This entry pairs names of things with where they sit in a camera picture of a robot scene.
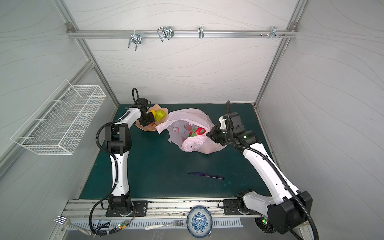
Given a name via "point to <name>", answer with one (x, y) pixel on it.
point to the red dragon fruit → (197, 131)
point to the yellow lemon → (154, 113)
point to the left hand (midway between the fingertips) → (154, 119)
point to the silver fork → (66, 221)
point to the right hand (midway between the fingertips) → (208, 129)
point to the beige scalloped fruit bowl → (149, 128)
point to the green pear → (159, 115)
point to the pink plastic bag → (179, 123)
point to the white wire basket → (57, 125)
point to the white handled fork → (175, 223)
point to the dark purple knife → (207, 175)
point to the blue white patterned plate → (199, 222)
